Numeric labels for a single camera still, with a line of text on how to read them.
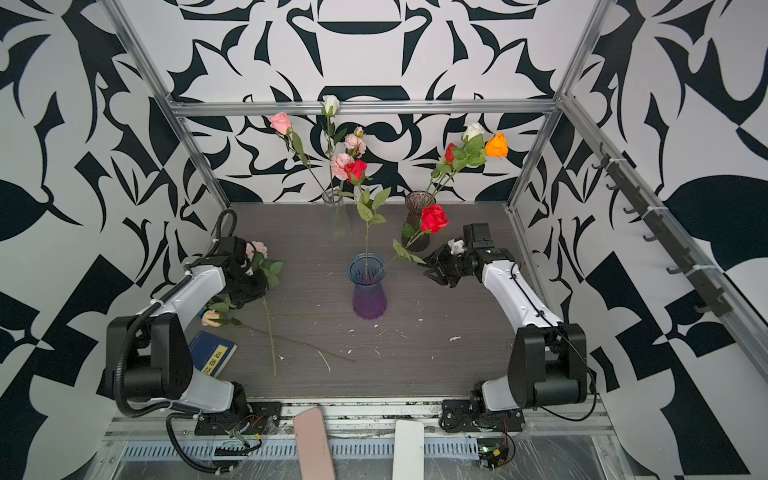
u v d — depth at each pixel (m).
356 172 0.75
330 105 0.87
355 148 0.89
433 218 0.59
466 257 0.72
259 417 0.72
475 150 0.81
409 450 0.66
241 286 0.83
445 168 0.87
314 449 0.67
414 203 0.96
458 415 0.74
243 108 0.94
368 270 0.81
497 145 0.78
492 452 0.71
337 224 1.04
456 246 0.81
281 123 0.82
